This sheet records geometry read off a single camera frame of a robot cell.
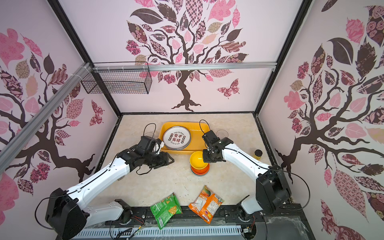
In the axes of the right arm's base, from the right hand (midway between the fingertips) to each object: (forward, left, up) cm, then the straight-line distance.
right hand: (207, 157), depth 84 cm
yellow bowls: (-1, +6, -2) cm, 6 cm away
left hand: (-6, +20, +4) cm, 21 cm away
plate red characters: (+19, +20, -7) cm, 28 cm away
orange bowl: (-7, +3, -4) cm, 8 cm away
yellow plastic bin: (+28, +6, -10) cm, 30 cm away
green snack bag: (-26, +22, -5) cm, 34 cm away
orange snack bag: (-24, +1, -6) cm, 25 cm away
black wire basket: (+45, +48, +24) cm, 70 cm away
